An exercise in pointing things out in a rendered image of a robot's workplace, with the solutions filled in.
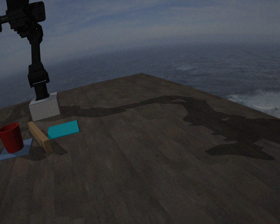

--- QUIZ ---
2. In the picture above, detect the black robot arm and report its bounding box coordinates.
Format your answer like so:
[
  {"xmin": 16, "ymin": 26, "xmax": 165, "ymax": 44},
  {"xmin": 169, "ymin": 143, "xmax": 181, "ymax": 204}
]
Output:
[{"xmin": 6, "ymin": 0, "xmax": 50, "ymax": 101}]

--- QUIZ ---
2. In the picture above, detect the dark red cup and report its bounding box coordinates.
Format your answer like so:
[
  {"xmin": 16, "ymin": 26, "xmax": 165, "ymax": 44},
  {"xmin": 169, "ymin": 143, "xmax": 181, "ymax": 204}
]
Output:
[{"xmin": 0, "ymin": 123, "xmax": 24, "ymax": 153}]

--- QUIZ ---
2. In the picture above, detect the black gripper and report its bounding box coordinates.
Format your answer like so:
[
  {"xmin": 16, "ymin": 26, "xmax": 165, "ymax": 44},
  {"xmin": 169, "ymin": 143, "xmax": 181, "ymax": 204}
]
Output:
[{"xmin": 0, "ymin": 1, "xmax": 46, "ymax": 32}]

